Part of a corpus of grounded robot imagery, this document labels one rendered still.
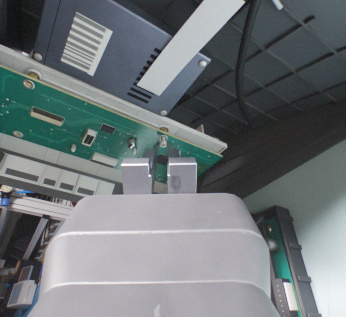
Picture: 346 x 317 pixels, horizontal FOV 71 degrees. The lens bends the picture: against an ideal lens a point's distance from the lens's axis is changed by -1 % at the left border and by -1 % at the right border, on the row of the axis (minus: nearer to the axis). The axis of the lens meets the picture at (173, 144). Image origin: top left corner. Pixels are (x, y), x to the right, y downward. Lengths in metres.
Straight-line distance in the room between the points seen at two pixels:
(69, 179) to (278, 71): 0.18
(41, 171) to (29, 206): 1.52
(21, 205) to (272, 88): 1.66
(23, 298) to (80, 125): 2.04
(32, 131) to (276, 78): 0.16
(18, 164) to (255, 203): 0.20
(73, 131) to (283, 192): 0.16
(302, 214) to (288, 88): 0.09
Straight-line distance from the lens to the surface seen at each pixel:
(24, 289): 2.20
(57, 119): 0.17
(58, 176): 0.23
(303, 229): 0.19
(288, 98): 0.20
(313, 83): 0.18
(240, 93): 0.16
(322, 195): 0.19
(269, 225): 0.19
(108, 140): 0.18
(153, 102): 0.16
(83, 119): 0.16
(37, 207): 1.74
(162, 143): 0.16
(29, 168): 0.23
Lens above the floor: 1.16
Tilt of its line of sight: 25 degrees down
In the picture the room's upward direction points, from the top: 69 degrees counter-clockwise
